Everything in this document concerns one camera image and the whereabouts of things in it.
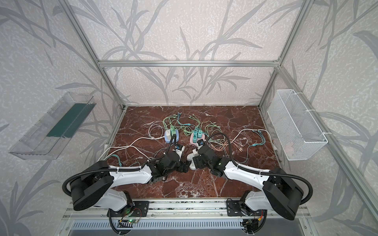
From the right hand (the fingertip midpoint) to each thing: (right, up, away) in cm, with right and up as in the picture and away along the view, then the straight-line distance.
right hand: (199, 151), depth 87 cm
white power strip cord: (-46, +1, +10) cm, 47 cm away
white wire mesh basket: (+42, +12, -24) cm, 50 cm away
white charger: (-20, +10, +7) cm, 24 cm away
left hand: (-7, -3, 0) cm, 7 cm away
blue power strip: (-16, +6, +13) cm, 21 cm away
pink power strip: (-3, +8, +7) cm, 11 cm away
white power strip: (-6, -5, +3) cm, 8 cm away
